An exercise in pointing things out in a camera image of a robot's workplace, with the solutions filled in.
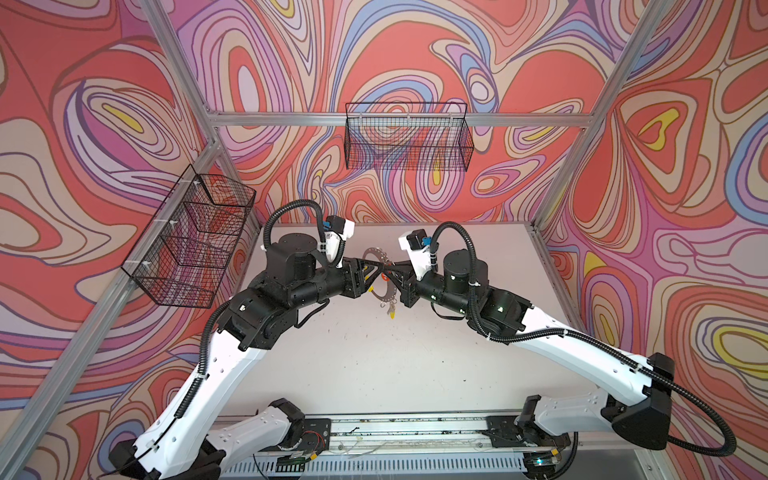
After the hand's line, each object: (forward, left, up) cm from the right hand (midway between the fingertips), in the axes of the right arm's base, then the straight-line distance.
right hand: (388, 275), depth 65 cm
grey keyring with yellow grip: (-3, -1, 0) cm, 3 cm away
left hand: (-2, +1, +7) cm, 7 cm away
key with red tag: (-1, +1, 0) cm, 1 cm away
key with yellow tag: (-5, 0, -8) cm, 9 cm away
